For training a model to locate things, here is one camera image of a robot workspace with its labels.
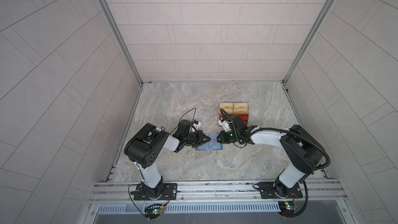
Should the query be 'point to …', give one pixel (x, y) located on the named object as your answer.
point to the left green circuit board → (152, 213)
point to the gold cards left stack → (227, 107)
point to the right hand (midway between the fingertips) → (214, 141)
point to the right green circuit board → (287, 208)
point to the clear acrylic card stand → (228, 115)
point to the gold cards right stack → (240, 108)
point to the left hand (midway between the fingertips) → (213, 139)
